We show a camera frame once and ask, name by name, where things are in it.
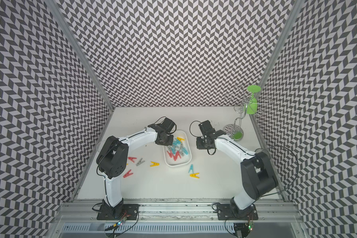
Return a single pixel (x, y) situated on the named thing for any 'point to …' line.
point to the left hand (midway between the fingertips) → (168, 143)
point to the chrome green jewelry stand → (246, 102)
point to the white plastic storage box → (185, 159)
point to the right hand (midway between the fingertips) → (201, 146)
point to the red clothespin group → (170, 153)
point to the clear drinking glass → (99, 146)
